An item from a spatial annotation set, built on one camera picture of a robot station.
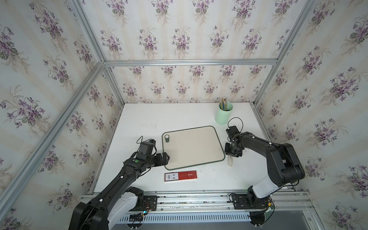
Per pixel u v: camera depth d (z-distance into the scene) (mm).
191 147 979
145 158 633
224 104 983
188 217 733
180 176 819
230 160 878
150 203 728
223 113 979
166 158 749
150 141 770
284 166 456
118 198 484
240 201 731
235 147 762
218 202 750
